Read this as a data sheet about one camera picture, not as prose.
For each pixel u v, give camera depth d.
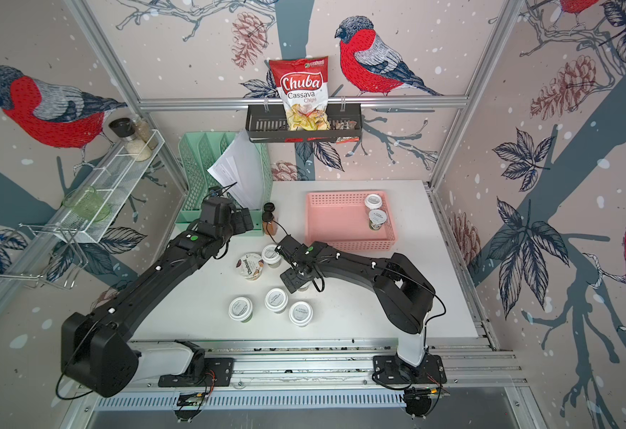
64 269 0.70
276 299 0.81
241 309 0.80
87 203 0.69
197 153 1.11
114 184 0.79
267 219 0.98
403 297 0.47
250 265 0.90
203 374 0.70
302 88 0.80
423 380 0.67
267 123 0.95
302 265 0.62
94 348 0.39
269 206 1.01
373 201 1.07
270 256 0.91
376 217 1.01
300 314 0.78
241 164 0.99
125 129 0.78
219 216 0.62
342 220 1.07
